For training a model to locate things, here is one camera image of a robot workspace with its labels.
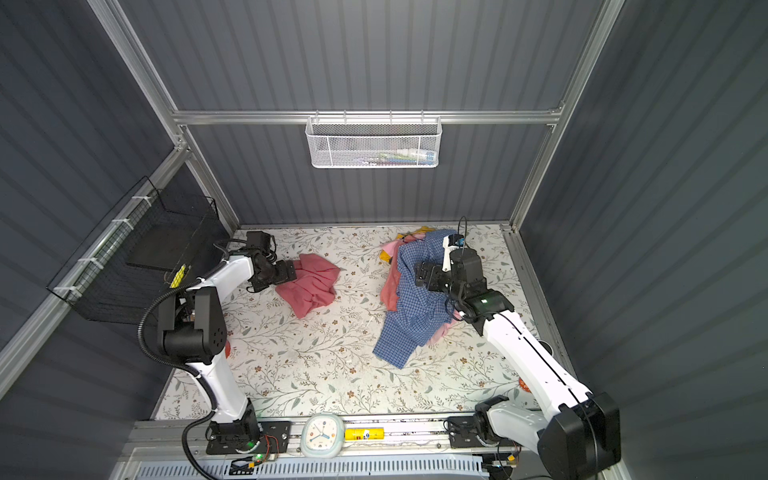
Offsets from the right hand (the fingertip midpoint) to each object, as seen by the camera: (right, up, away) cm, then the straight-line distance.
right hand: (433, 268), depth 80 cm
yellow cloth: (+1, +13, +40) cm, 42 cm away
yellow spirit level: (-18, -40, -7) cm, 45 cm away
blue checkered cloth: (-3, -12, +3) cm, 12 cm away
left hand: (-48, -4, +19) cm, 51 cm away
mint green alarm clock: (-28, -40, -8) cm, 49 cm away
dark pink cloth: (-37, -7, +16) cm, 40 cm away
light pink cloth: (-12, +6, +29) cm, 32 cm away
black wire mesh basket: (-73, +7, -1) cm, 73 cm away
